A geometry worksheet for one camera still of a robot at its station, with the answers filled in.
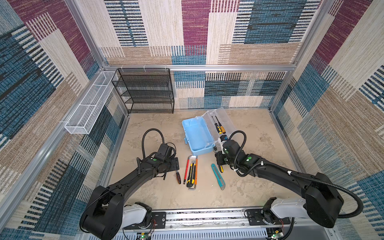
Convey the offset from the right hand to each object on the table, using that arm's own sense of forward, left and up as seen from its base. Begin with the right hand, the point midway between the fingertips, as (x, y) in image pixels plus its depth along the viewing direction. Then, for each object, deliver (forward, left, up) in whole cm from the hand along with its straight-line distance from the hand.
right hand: (217, 156), depth 84 cm
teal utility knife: (-11, -2, -10) cm, 15 cm away
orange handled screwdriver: (+17, -5, +2) cm, 18 cm away
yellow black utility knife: (-10, +15, -9) cm, 20 cm away
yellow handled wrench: (-7, -2, -1) cm, 7 cm away
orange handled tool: (-2, +11, -10) cm, 16 cm away
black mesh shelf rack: (+51, +47, +7) cm, 69 cm away
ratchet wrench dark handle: (-8, +22, -8) cm, 25 cm away
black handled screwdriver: (+18, -3, +2) cm, 18 cm away
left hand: (-1, +24, -4) cm, 24 cm away
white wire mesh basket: (+26, +79, +9) cm, 84 cm away
